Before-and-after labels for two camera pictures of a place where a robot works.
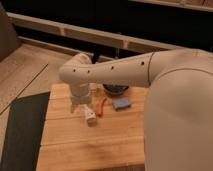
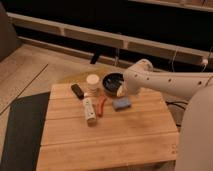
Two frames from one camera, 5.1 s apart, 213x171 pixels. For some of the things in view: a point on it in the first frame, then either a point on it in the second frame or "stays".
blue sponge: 121,102 stays
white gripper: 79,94 → 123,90
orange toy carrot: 99,108 stays
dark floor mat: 23,134 stays
